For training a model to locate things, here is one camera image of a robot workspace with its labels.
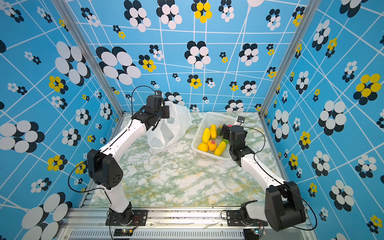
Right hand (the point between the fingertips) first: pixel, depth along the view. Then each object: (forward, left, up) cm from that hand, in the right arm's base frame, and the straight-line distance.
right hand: (232, 126), depth 85 cm
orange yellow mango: (+9, +10, -15) cm, 20 cm away
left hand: (+9, +39, +7) cm, 40 cm away
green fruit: (+1, +1, -17) cm, 17 cm away
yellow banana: (-5, +6, -16) cm, 18 cm away
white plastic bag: (+3, +40, -7) cm, 40 cm away
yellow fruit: (-5, +17, -14) cm, 23 cm away
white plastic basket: (+22, +9, -16) cm, 29 cm away
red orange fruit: (-3, +12, -15) cm, 19 cm away
